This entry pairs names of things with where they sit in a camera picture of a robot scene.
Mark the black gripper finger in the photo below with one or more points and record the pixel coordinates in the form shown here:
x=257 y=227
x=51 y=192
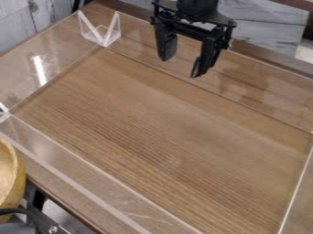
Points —
x=210 y=50
x=166 y=40

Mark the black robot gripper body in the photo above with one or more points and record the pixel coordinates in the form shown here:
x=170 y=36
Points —
x=192 y=18

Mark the brown wooden bowl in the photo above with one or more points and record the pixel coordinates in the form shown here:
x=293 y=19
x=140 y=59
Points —
x=12 y=176

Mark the clear acrylic corner bracket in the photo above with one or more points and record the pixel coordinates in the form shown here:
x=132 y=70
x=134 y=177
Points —
x=99 y=34

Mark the clear acrylic tray enclosure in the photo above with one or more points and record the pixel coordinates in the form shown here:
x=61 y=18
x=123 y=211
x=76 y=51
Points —
x=150 y=152

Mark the black metal table frame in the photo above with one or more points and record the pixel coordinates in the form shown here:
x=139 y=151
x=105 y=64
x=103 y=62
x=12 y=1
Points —
x=55 y=219

